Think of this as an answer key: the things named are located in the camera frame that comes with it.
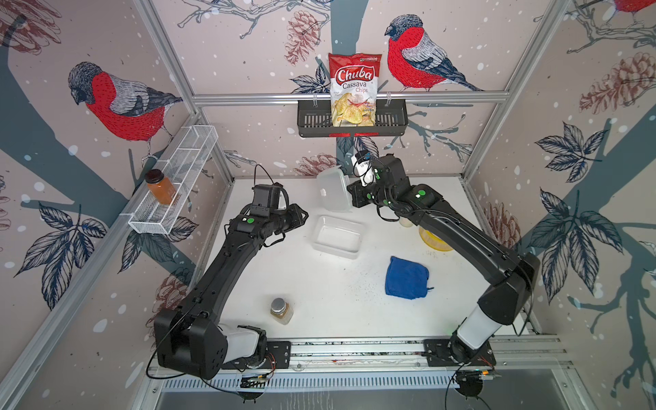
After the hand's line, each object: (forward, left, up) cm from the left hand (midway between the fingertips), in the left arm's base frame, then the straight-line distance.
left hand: (309, 210), depth 79 cm
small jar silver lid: (-27, +7, -13) cm, 31 cm away
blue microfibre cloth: (-13, -33, -23) cm, 43 cm away
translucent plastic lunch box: (+5, -9, -24) cm, 26 cm away
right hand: (+3, -12, +8) cm, 15 cm away
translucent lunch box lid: (+3, -8, +7) cm, 11 cm away
